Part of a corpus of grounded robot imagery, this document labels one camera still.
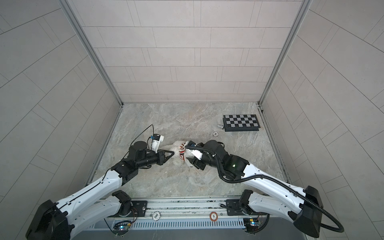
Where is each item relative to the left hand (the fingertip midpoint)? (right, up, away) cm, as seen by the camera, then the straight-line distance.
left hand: (176, 153), depth 75 cm
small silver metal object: (+26, +12, +27) cm, 39 cm away
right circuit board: (+36, -32, -7) cm, 49 cm away
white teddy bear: (-2, -1, 0) cm, 2 cm away
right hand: (+7, +1, -5) cm, 9 cm away
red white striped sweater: (+3, +2, -3) cm, 5 cm away
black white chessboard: (+40, +14, +27) cm, 50 cm away
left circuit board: (-23, -30, -10) cm, 39 cm away
